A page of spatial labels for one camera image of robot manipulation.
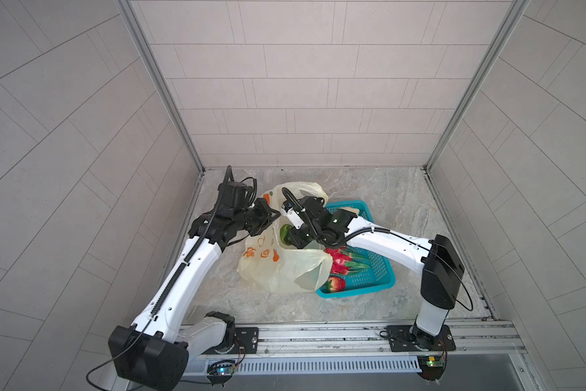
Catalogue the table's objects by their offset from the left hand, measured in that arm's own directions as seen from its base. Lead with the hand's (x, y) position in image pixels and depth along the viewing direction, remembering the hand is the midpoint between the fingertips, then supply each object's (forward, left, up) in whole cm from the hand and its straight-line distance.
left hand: (285, 210), depth 72 cm
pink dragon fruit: (-9, -19, -16) cm, 27 cm away
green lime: (-4, 0, -8) cm, 9 cm away
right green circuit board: (-36, -42, -25) cm, 61 cm away
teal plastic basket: (-12, -32, -18) cm, 38 cm away
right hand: (-2, -1, -12) cm, 12 cm away
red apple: (-15, -16, -20) cm, 30 cm away
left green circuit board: (-37, +16, -22) cm, 46 cm away
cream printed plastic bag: (-10, +6, -13) cm, 18 cm away
